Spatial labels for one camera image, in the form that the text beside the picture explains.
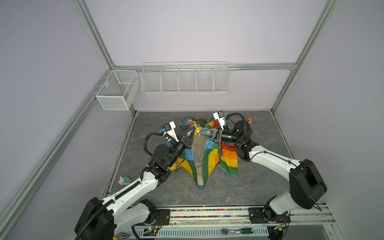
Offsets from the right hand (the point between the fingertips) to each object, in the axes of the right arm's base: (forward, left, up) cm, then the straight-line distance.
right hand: (199, 135), depth 69 cm
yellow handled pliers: (-37, +37, -28) cm, 59 cm away
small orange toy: (+34, -38, -29) cm, 58 cm away
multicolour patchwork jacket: (-4, -1, -16) cm, 17 cm away
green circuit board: (-35, +25, -32) cm, 53 cm away
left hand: (+1, +1, +3) cm, 3 cm away
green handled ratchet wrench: (-35, -12, -30) cm, 47 cm away
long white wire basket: (+50, -7, -2) cm, 51 cm away
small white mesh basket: (+41, +55, -5) cm, 69 cm away
